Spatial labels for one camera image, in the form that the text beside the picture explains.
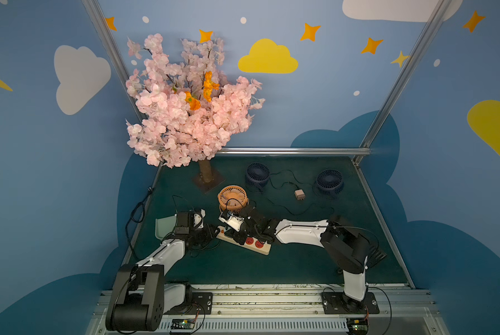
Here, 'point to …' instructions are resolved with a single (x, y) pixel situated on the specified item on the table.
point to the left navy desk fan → (258, 174)
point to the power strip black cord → (202, 249)
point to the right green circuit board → (357, 326)
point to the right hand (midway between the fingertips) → (232, 230)
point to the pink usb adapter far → (299, 194)
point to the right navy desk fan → (330, 181)
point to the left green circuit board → (182, 324)
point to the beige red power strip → (261, 248)
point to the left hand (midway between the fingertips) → (217, 228)
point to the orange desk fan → (232, 197)
